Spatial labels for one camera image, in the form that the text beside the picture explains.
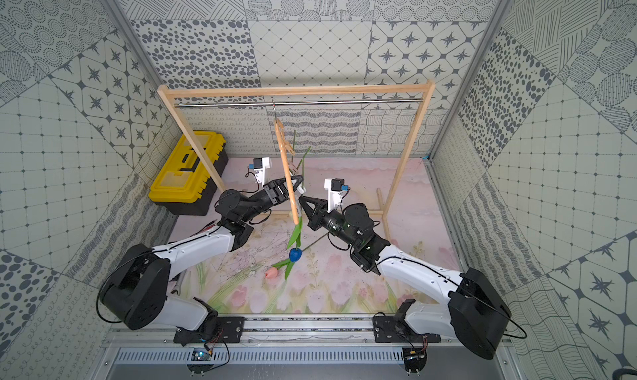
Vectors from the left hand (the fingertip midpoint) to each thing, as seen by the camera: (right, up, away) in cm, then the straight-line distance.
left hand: (301, 177), depth 67 cm
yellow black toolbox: (-45, -3, +21) cm, 50 cm away
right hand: (-1, -7, +4) cm, 8 cm away
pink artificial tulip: (-12, -33, +17) cm, 39 cm away
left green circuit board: (-30, -52, +5) cm, 61 cm away
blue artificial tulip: (-2, -23, +5) cm, 23 cm away
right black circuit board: (+33, -54, +5) cm, 64 cm away
